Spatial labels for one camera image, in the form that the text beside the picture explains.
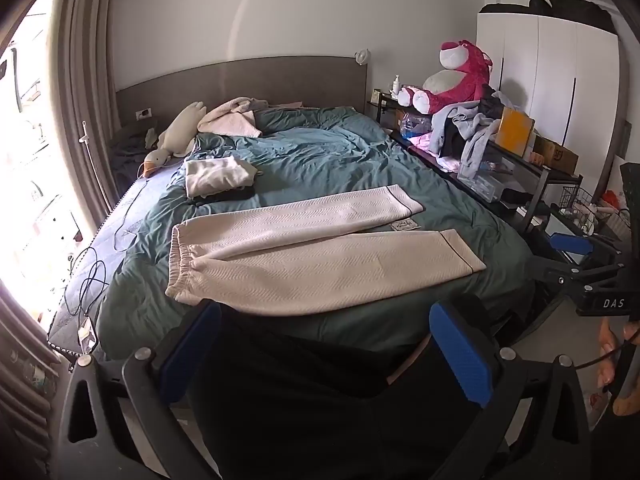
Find blue plastic bag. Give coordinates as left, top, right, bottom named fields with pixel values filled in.
left=400, top=112, right=433, bottom=140

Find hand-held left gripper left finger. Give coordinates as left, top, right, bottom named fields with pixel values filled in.
left=52, top=302, right=223, bottom=480

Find white goose plush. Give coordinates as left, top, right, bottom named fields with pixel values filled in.
left=142, top=101, right=208, bottom=178

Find grey headboard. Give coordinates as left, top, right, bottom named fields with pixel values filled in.
left=115, top=56, right=371, bottom=136

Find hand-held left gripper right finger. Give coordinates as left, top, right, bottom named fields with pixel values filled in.
left=429, top=302, right=593, bottom=480

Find person's right hand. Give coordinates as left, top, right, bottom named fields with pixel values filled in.
left=596, top=317, right=640, bottom=418

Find white window handle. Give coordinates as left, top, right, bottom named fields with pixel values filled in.
left=79, top=121, right=113, bottom=216

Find folded white garment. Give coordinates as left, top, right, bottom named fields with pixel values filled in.
left=184, top=156, right=256, bottom=198

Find yellow box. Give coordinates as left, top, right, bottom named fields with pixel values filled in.
left=496, top=106, right=536, bottom=157

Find person's black trousers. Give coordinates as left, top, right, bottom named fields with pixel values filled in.
left=190, top=302, right=491, bottom=480

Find black metal rack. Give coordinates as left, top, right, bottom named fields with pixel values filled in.
left=367, top=87, right=586, bottom=233

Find black wire basket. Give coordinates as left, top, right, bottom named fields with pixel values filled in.
left=557, top=186, right=631, bottom=233

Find white wardrobe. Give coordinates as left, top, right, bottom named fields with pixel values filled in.
left=475, top=10, right=621, bottom=201

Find pink cloth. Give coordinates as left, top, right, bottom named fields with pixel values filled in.
left=410, top=132, right=468, bottom=173

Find black bags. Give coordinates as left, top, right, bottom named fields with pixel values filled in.
left=479, top=0, right=618, bottom=36

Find grey clothes pile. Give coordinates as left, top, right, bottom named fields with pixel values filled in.
left=430, top=87, right=506, bottom=181

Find green duvet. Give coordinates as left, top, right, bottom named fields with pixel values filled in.
left=95, top=106, right=533, bottom=356

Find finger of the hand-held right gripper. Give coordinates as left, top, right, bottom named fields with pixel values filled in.
left=546, top=232, right=626, bottom=273
left=527, top=255, right=601, bottom=306

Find cream textured pants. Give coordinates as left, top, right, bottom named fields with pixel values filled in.
left=165, top=184, right=487, bottom=317

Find clear plastic box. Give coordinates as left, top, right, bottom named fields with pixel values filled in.
left=460, top=170, right=511, bottom=203

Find crumpled beige blanket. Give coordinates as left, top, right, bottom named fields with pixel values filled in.
left=197, top=96, right=263, bottom=138

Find black cable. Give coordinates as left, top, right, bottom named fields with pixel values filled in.
left=62, top=175, right=151, bottom=321

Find grey pillow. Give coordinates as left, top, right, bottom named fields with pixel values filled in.
left=111, top=127, right=161, bottom=183

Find cardboard box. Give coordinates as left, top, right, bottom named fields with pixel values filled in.
left=532, top=135, right=580, bottom=175

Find grey curtain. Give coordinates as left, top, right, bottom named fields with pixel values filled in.
left=50, top=0, right=123, bottom=221
left=0, top=280, right=71, bottom=480

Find pink bear plush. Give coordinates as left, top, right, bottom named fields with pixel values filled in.
left=397, top=39, right=494, bottom=115

